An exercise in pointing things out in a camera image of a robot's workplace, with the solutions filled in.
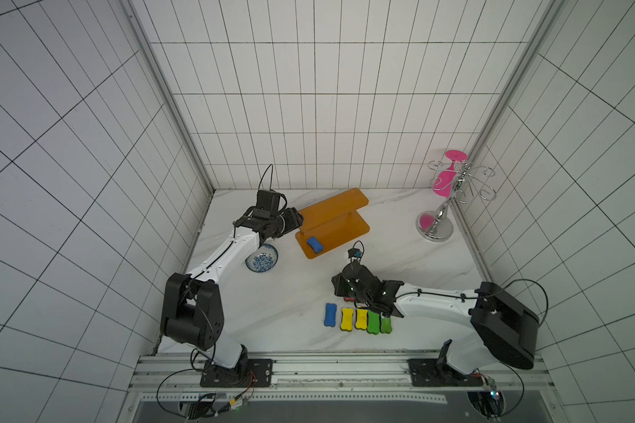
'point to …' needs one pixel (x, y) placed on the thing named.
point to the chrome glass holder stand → (454, 182)
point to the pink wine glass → (443, 184)
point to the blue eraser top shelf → (330, 315)
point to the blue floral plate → (264, 259)
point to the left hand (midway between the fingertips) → (295, 224)
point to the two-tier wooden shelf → (333, 222)
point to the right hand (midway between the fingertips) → (324, 283)
